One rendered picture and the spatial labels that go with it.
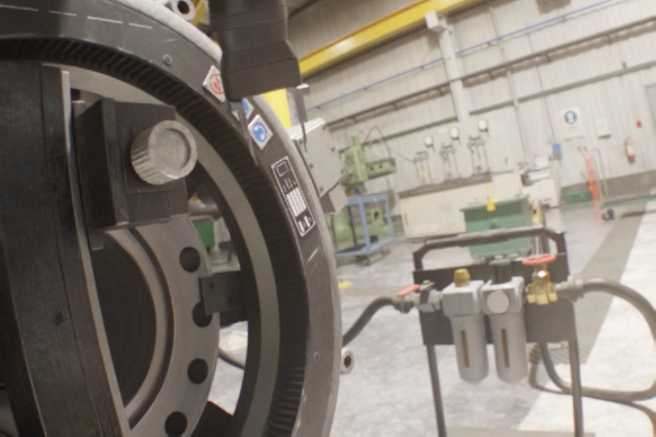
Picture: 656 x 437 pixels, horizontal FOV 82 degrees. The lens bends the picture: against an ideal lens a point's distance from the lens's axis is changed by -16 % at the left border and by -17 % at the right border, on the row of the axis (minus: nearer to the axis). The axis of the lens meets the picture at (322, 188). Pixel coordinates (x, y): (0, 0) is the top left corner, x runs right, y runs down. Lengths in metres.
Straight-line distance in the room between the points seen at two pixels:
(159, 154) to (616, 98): 10.73
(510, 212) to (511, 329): 2.58
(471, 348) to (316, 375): 0.53
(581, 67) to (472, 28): 2.99
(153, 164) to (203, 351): 0.36
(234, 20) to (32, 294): 0.28
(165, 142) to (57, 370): 0.19
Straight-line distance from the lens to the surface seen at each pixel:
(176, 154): 0.33
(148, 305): 0.58
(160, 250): 0.58
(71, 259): 0.37
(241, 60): 0.42
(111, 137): 0.34
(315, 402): 0.60
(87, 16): 0.46
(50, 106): 0.39
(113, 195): 0.33
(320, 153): 0.69
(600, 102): 10.95
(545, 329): 1.08
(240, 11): 0.41
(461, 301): 1.02
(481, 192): 6.29
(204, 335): 0.62
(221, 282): 0.63
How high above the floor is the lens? 0.67
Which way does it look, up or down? 4 degrees up
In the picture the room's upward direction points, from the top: 10 degrees counter-clockwise
